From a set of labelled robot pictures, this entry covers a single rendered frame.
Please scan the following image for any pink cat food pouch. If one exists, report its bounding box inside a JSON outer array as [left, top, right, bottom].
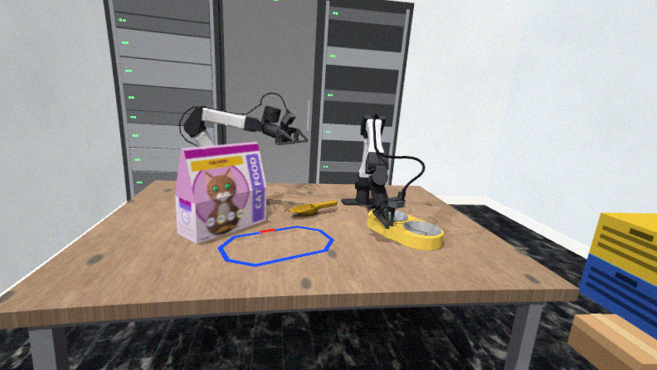
[[175, 142, 267, 244]]

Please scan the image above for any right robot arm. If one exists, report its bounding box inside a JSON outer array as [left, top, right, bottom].
[[183, 105, 295, 147]]

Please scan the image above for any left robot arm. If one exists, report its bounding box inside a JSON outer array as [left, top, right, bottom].
[[341, 115, 406, 209]]

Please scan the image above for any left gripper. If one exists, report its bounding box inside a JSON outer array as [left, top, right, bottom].
[[367, 187, 406, 229]]

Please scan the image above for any grey metal bowl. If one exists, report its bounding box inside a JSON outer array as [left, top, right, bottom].
[[403, 221, 441, 236], [380, 210, 408, 222]]

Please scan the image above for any blue tape line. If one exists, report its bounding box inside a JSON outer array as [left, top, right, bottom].
[[217, 226, 334, 267]]

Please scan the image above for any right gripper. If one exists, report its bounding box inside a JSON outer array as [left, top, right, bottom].
[[270, 111, 308, 145]]

